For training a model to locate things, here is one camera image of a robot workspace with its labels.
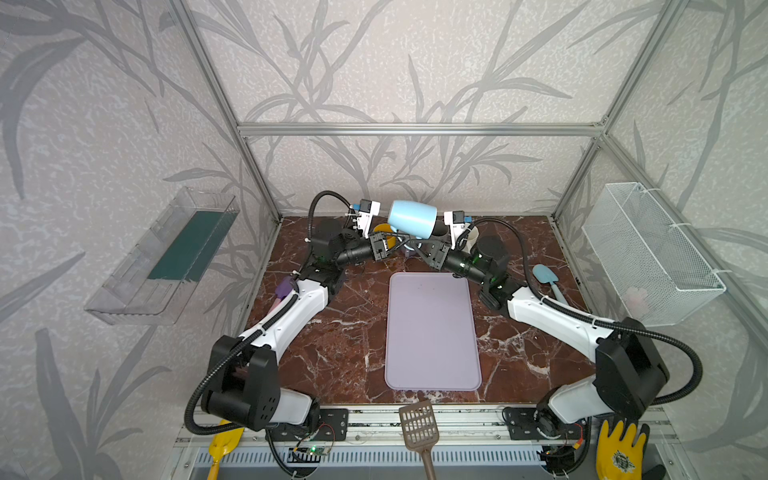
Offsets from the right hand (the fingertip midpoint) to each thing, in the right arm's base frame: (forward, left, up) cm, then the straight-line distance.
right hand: (412, 236), depth 71 cm
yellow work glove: (-42, -47, -30) cm, 70 cm away
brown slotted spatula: (-37, -2, -29) cm, 47 cm away
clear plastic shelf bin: (-13, +57, 0) cm, 58 cm away
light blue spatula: (+10, -46, -32) cm, 57 cm away
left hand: (0, 0, +1) cm, 1 cm away
